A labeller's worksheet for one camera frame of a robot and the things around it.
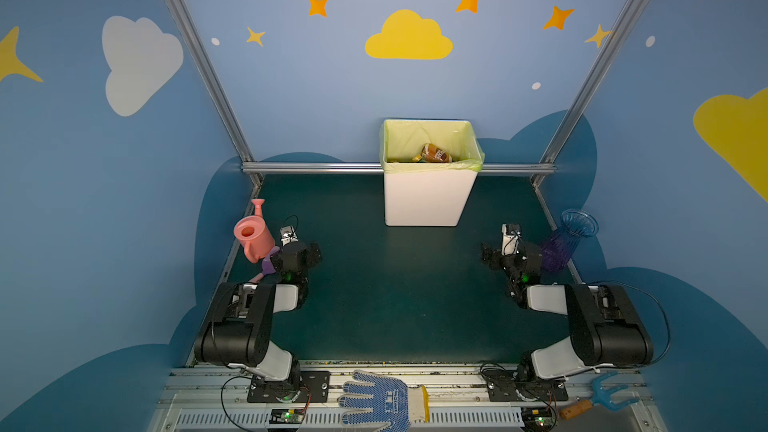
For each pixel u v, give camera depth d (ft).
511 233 2.69
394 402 2.35
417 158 3.08
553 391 2.41
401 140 3.32
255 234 2.97
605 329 1.49
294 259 2.35
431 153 3.24
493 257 2.81
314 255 2.96
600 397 2.41
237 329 1.47
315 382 2.47
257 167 3.86
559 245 2.81
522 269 2.41
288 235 2.63
